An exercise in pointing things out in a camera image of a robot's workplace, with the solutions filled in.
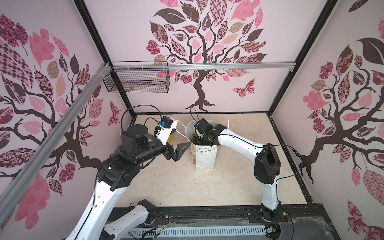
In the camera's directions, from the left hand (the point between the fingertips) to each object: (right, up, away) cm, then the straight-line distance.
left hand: (181, 139), depth 58 cm
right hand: (+8, -5, +31) cm, 32 cm away
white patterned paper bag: (+10, -11, +20) cm, 25 cm away
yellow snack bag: (-12, -3, +43) cm, 45 cm away
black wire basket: (-32, +38, +37) cm, 62 cm away
